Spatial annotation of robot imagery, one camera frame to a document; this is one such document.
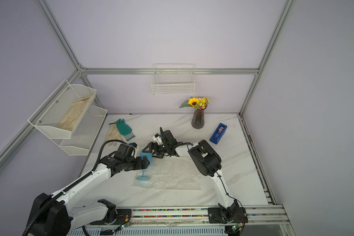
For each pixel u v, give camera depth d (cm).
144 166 75
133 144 78
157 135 93
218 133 102
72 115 79
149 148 85
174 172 88
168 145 82
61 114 78
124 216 73
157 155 88
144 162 76
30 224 36
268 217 75
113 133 108
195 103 94
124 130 109
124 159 64
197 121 107
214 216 74
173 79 94
